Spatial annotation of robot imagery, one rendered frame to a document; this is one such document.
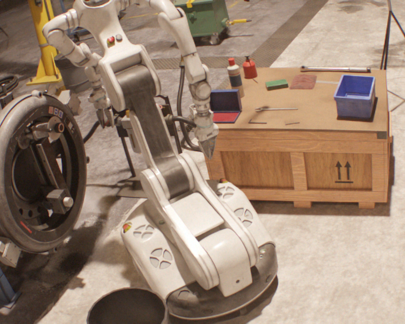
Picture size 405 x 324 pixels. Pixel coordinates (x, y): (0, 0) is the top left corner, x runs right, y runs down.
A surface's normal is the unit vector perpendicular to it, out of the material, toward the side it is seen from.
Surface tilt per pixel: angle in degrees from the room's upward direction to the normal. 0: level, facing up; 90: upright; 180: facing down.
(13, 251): 90
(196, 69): 68
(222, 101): 84
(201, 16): 90
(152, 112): 75
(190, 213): 14
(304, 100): 0
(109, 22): 87
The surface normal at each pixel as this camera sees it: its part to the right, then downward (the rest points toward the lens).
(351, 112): -0.42, 0.55
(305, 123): -0.21, -0.84
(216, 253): 0.01, -0.40
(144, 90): 0.40, 0.15
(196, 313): -0.07, 0.52
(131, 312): 0.25, 0.41
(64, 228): 0.92, 0.02
